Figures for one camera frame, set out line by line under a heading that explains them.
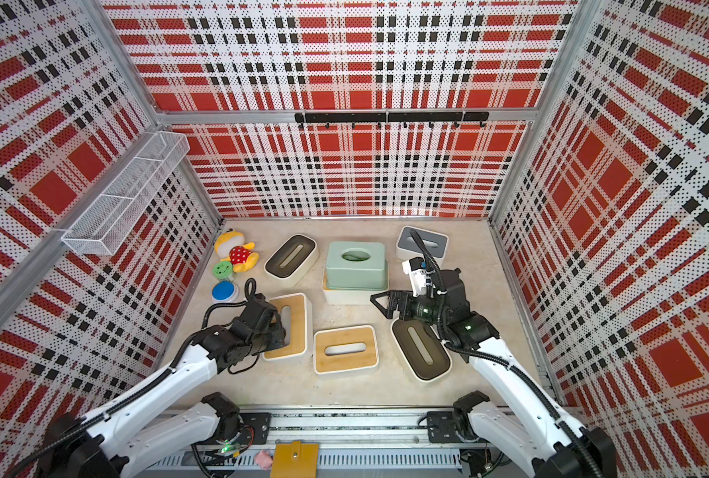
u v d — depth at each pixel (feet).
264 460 2.22
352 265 2.76
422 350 2.69
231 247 3.45
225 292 3.20
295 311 2.70
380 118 2.91
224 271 3.30
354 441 2.41
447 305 1.85
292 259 3.33
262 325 2.12
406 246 3.49
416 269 2.19
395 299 2.09
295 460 2.22
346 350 2.76
